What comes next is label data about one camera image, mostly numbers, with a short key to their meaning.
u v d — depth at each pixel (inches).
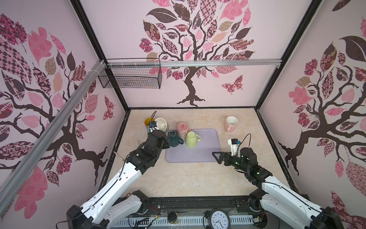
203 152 37.4
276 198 20.6
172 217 24.6
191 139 36.1
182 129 36.5
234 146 28.6
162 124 32.7
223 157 27.4
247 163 24.0
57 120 22.3
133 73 37.3
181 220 27.6
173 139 35.5
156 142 20.4
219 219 26.9
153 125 24.9
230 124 38.4
